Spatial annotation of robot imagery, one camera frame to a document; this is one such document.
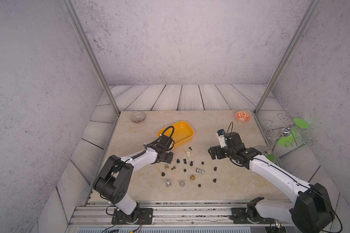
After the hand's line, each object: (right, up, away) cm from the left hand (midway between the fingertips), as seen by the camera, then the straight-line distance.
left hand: (170, 157), depth 92 cm
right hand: (+27, +7, -8) cm, 29 cm away
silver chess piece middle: (+7, -12, -10) cm, 17 cm away
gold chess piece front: (+13, -10, -7) cm, 18 cm away
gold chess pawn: (-2, -5, -3) cm, 6 cm away
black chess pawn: (+9, -7, -3) cm, 12 cm away
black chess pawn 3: (+27, -6, -3) cm, 28 cm away
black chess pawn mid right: (+20, -3, 0) cm, 20 cm away
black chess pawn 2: (-4, -9, -5) cm, 11 cm away
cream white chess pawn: (+11, +2, +3) cm, 12 cm away
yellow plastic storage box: (+8, +15, +17) cm, 24 cm away
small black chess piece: (+13, +5, +7) cm, 15 cm away
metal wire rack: (+74, +12, +19) cm, 77 cm away
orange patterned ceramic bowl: (+55, +26, +23) cm, 65 cm away
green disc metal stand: (+60, +14, -18) cm, 64 cm away
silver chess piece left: (-1, -13, -10) cm, 16 cm away
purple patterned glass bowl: (-27, +26, +23) cm, 44 cm away
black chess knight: (+9, -3, +2) cm, 10 cm away
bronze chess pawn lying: (+2, -6, -1) cm, 7 cm away
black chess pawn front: (+17, -14, -9) cm, 24 cm away
